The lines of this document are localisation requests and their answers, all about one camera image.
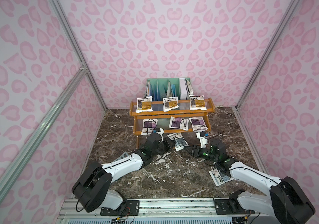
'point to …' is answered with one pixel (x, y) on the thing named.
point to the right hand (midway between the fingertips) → (185, 148)
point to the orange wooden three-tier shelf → (187, 116)
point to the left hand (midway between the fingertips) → (178, 140)
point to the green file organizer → (161, 88)
